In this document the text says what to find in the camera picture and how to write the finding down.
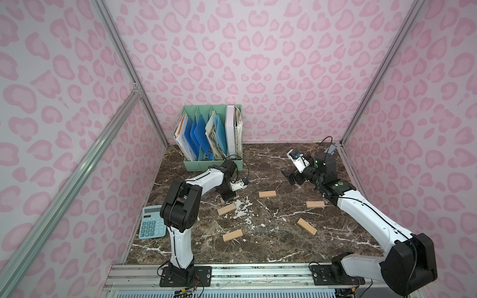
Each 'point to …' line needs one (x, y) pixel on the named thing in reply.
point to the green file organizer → (212, 134)
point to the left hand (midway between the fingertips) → (229, 192)
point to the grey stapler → (331, 149)
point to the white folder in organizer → (230, 133)
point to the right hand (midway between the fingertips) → (290, 162)
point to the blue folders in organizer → (197, 136)
